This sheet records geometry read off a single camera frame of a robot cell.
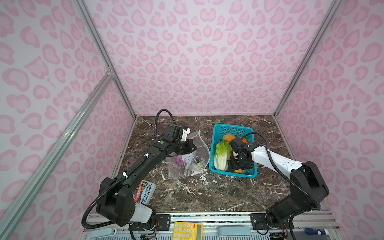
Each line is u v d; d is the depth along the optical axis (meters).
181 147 0.69
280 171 0.46
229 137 1.01
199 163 0.85
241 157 0.63
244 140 0.95
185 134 0.75
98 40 0.79
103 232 0.70
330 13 0.71
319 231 0.69
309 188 0.44
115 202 0.41
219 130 1.03
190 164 0.86
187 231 0.70
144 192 0.81
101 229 0.69
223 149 0.89
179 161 0.89
